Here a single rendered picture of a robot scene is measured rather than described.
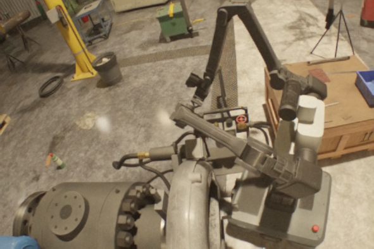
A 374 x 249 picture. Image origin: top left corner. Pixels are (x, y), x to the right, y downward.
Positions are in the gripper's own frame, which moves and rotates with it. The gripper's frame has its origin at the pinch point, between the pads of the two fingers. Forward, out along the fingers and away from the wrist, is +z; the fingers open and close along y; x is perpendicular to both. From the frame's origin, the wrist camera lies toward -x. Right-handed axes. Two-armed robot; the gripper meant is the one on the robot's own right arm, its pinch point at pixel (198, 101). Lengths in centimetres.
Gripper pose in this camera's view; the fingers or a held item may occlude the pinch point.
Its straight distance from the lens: 133.5
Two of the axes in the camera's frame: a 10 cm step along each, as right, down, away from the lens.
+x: 8.8, 4.8, -0.5
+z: -2.5, 5.4, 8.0
